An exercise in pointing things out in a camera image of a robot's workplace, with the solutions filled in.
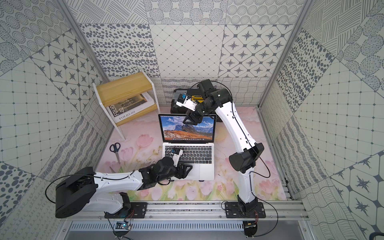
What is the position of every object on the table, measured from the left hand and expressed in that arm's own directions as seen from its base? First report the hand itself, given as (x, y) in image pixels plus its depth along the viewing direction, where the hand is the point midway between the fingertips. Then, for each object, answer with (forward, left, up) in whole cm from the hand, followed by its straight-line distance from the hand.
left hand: (188, 161), depth 81 cm
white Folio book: (+27, +43, +12) cm, 52 cm away
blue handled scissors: (+12, +50, -8) cm, 52 cm away
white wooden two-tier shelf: (+29, +43, +25) cm, 58 cm away
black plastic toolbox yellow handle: (+47, 0, +9) cm, 48 cm away
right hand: (+14, 0, +20) cm, 25 cm away
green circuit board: (-28, +31, -10) cm, 43 cm away
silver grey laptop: (+11, -4, +3) cm, 12 cm away
